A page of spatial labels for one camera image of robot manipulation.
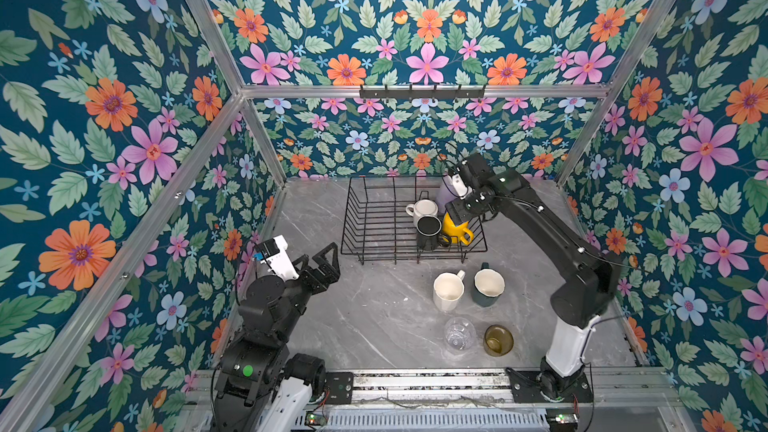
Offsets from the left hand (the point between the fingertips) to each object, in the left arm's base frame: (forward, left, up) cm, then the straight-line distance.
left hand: (328, 245), depth 62 cm
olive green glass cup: (-14, -41, -32) cm, 54 cm away
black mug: (+16, -24, -22) cm, 36 cm away
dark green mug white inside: (0, -41, -28) cm, 49 cm away
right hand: (+18, -34, -12) cm, 41 cm away
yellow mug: (+17, -35, -24) cm, 46 cm away
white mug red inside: (+27, -24, -23) cm, 43 cm away
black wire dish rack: (+30, -8, -32) cm, 45 cm away
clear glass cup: (-11, -31, -33) cm, 46 cm away
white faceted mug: (+1, -29, -29) cm, 41 cm away
